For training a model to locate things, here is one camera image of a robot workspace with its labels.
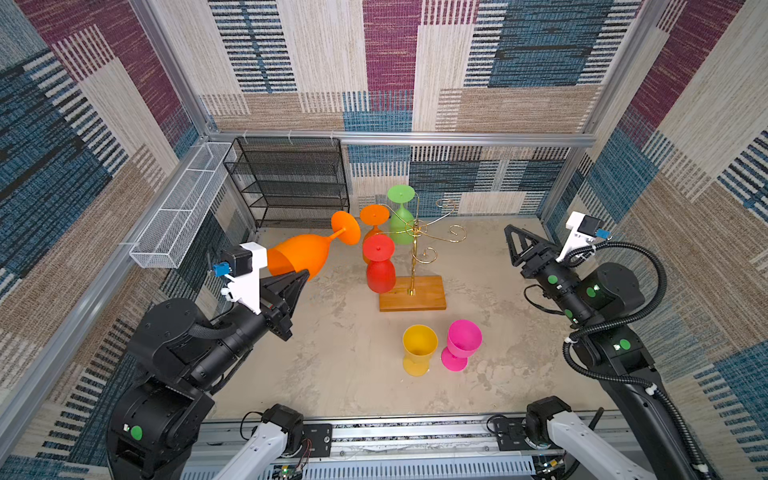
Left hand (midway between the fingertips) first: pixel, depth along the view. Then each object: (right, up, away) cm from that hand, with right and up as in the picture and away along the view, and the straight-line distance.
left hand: (306, 268), depth 48 cm
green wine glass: (+17, +11, +37) cm, 42 cm away
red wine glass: (+11, -3, +28) cm, 31 cm away
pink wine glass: (+33, -20, +31) cm, 49 cm away
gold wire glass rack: (+20, +8, +28) cm, 35 cm away
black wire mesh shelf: (-18, +28, +63) cm, 71 cm away
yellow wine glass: (+21, -22, +31) cm, 43 cm away
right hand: (+37, +6, +12) cm, 39 cm away
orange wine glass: (+9, +12, +28) cm, 32 cm away
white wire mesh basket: (-54, +7, +44) cm, 70 cm away
